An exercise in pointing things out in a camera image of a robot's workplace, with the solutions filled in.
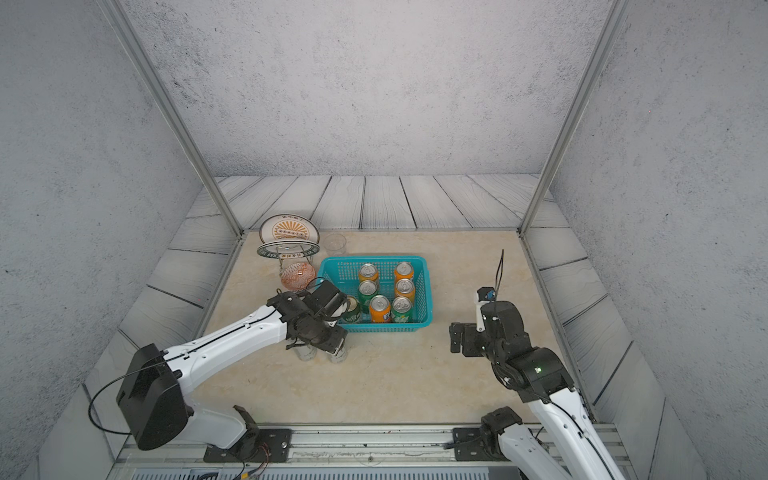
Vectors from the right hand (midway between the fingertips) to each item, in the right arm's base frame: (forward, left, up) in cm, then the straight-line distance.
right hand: (470, 328), depth 72 cm
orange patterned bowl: (+28, +52, -16) cm, 62 cm away
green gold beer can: (+10, +30, -10) cm, 33 cm away
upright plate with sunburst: (+38, +54, -3) cm, 67 cm away
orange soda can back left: (+23, +27, -7) cm, 36 cm away
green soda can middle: (+17, +27, -9) cm, 33 cm away
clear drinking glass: (+41, +41, -14) cm, 60 cm away
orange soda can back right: (+24, +16, -9) cm, 30 cm away
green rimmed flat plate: (+31, +53, -5) cm, 62 cm away
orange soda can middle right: (+18, +15, -9) cm, 25 cm away
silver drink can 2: (-1, +34, -16) cm, 37 cm away
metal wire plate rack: (+35, +56, -14) cm, 67 cm away
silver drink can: (0, +44, -15) cm, 46 cm away
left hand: (0, +33, -9) cm, 34 cm away
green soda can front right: (+10, +16, -9) cm, 21 cm away
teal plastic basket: (+27, +37, -14) cm, 48 cm away
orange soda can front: (+11, +23, -9) cm, 27 cm away
